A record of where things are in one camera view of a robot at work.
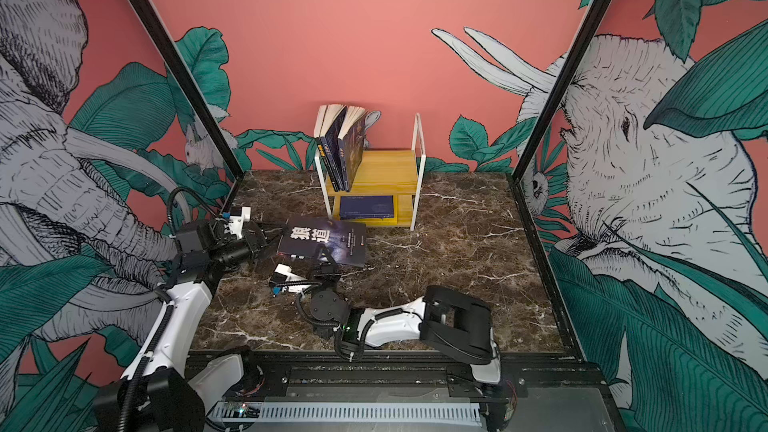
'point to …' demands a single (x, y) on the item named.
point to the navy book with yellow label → (366, 207)
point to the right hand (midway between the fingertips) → (322, 244)
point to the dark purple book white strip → (347, 240)
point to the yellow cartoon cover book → (402, 203)
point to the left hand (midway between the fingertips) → (283, 232)
